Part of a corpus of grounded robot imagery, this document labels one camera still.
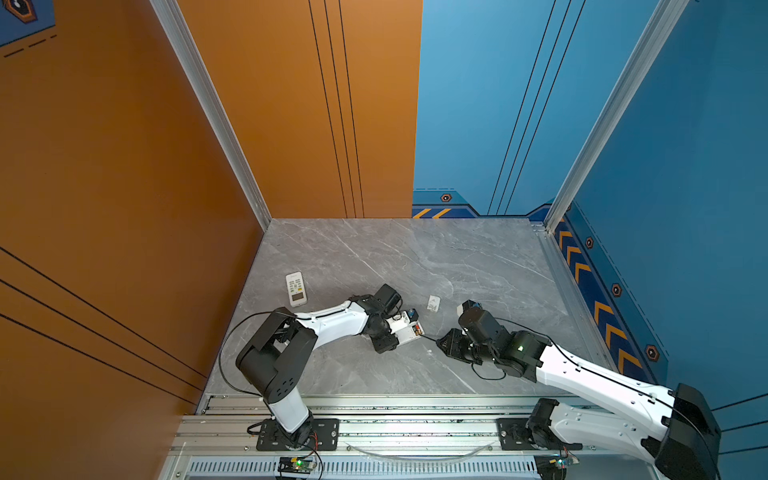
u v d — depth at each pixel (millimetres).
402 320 809
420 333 892
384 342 793
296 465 707
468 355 662
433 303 965
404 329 813
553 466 699
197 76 791
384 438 753
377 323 667
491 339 579
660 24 712
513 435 724
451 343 681
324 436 740
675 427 395
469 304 731
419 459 708
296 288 994
